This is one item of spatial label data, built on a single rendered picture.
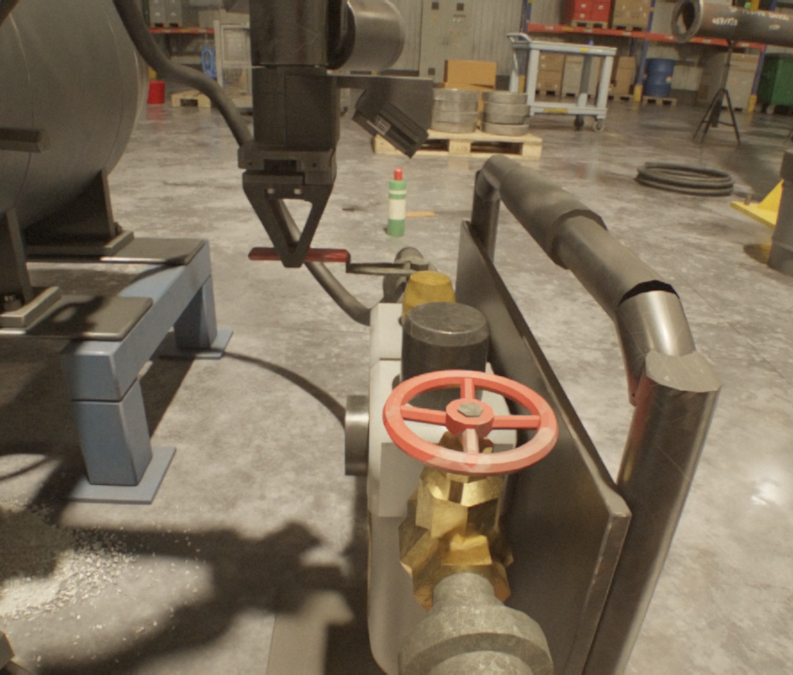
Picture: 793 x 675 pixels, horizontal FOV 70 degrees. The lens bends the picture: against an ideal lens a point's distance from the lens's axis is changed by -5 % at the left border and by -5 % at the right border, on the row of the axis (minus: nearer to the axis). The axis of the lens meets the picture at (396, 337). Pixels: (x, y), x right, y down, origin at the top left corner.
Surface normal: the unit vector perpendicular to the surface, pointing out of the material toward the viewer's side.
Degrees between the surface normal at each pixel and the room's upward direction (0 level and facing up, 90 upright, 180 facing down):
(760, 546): 0
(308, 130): 90
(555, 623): 90
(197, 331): 90
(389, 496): 90
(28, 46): 81
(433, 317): 0
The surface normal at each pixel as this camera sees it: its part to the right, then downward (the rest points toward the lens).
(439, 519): -0.35, 0.40
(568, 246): -0.95, -0.26
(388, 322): 0.04, -0.90
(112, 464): 0.04, 0.44
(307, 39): 0.55, 0.38
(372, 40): 0.74, 0.44
